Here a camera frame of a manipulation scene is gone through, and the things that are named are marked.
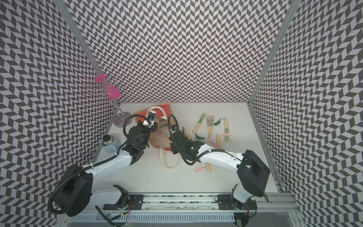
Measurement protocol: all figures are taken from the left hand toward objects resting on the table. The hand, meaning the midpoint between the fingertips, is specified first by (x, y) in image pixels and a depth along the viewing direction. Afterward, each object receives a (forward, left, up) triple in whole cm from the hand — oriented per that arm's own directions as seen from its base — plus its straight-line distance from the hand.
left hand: (151, 113), depth 79 cm
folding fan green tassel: (-3, -47, -24) cm, 53 cm away
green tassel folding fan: (+12, -29, -23) cm, 39 cm away
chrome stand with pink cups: (+31, +44, -7) cm, 54 cm away
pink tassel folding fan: (+11, -37, -24) cm, 46 cm away
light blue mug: (-11, +27, -16) cm, 33 cm away
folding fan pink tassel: (-22, -33, -25) cm, 46 cm away
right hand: (-12, -14, -14) cm, 23 cm away
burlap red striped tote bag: (-1, -2, -23) cm, 23 cm away
